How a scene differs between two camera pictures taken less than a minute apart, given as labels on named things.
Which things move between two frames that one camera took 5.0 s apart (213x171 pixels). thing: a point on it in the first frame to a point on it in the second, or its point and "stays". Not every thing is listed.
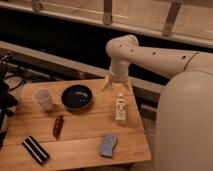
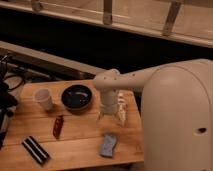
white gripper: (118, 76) to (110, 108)
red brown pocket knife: (58, 126) stays
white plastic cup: (44, 97) stays
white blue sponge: (108, 144) stays
